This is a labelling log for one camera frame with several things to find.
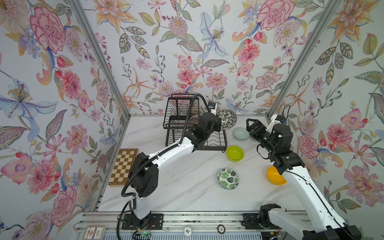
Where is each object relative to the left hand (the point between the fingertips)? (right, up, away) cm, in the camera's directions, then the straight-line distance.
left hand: (220, 116), depth 79 cm
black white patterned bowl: (+4, -1, +2) cm, 5 cm away
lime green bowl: (+12, -23, +18) cm, 31 cm away
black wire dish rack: (-24, +8, +46) cm, 53 cm away
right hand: (+14, -4, -6) cm, 16 cm away
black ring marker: (-1, -55, -7) cm, 55 cm away
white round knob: (-17, -52, -13) cm, 57 cm away
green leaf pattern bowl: (+6, -36, +8) cm, 37 cm away
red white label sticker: (-60, -56, -9) cm, 83 cm away
